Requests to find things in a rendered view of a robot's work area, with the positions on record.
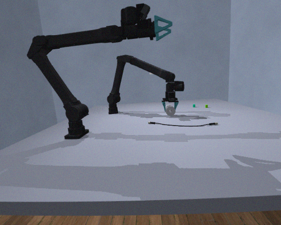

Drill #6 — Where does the white cylinder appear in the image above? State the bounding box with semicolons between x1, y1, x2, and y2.
165;105;176;116

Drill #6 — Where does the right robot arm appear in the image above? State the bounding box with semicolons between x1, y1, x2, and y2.
27;3;150;139

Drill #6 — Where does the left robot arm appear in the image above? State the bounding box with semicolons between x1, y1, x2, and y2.
107;55;184;114

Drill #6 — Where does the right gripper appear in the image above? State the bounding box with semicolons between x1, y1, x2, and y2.
136;15;172;41

